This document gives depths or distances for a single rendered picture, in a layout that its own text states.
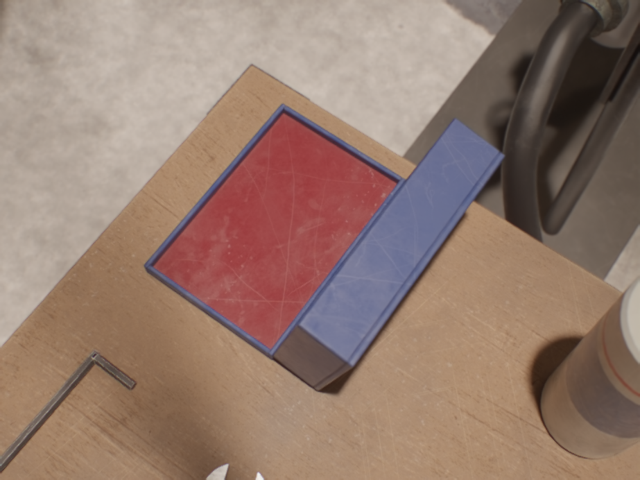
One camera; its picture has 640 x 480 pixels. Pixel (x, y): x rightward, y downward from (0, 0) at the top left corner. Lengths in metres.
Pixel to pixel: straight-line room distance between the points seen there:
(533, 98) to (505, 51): 0.54
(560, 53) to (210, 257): 0.33
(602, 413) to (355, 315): 0.14
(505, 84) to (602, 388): 0.82
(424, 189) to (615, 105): 0.43
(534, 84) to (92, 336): 0.40
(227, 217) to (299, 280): 0.07
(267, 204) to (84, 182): 0.61
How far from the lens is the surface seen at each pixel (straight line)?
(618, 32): 1.03
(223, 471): 0.59
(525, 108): 0.77
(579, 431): 0.57
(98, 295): 0.64
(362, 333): 0.50
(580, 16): 0.79
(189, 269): 0.63
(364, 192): 0.65
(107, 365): 0.62
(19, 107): 1.31
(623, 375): 0.47
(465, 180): 0.54
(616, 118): 0.94
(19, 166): 1.26
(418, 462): 0.60
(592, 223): 1.20
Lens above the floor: 1.06
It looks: 66 degrees down
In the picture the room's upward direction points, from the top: straight up
